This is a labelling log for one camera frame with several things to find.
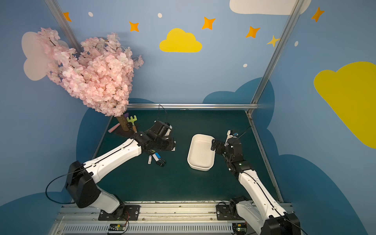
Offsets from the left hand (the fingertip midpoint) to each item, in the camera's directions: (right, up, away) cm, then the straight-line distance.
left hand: (175, 142), depth 82 cm
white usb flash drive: (-18, -13, +12) cm, 25 cm away
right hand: (+27, +1, +2) cm, 27 cm away
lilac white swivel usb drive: (-15, -11, +14) cm, 23 cm away
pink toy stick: (-49, +7, +26) cm, 56 cm away
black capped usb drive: (-9, -13, +11) cm, 20 cm away
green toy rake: (-37, +14, +33) cm, 51 cm away
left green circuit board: (-28, -41, -10) cm, 51 cm away
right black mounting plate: (+28, -35, -7) cm, 46 cm away
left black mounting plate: (-24, -32, -13) cm, 42 cm away
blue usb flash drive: (-13, -10, +14) cm, 22 cm away
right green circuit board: (+34, -43, -9) cm, 55 cm away
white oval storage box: (+16, -12, +15) cm, 25 cm away
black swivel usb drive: (-11, -15, +11) cm, 21 cm away
